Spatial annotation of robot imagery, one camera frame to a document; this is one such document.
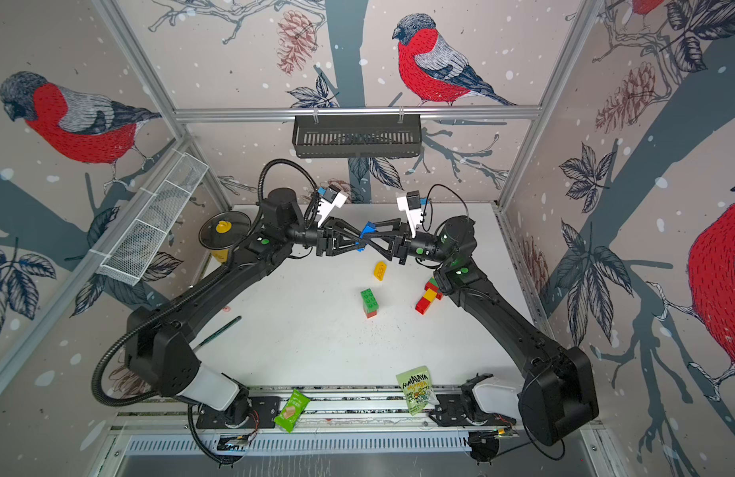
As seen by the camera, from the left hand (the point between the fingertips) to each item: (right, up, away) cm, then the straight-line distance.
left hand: (366, 241), depth 63 cm
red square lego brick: (+1, -24, +27) cm, 36 cm away
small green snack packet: (-20, -43, +10) cm, 48 cm away
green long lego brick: (0, -18, +21) cm, 28 cm away
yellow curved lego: (+3, -11, +37) cm, 39 cm away
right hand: (+1, +2, +1) cm, 2 cm away
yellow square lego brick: (+20, -18, +29) cm, 40 cm away
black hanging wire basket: (-11, +37, +43) cm, 58 cm away
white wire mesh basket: (-66, -4, +16) cm, 68 cm away
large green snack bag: (+13, -39, +14) cm, 44 cm away
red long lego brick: (+20, -16, +31) cm, 40 cm away
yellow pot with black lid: (-50, +2, +34) cm, 60 cm away
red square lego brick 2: (+17, -21, +27) cm, 38 cm away
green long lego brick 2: (+21, -15, +32) cm, 41 cm away
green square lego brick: (+1, -20, +20) cm, 28 cm away
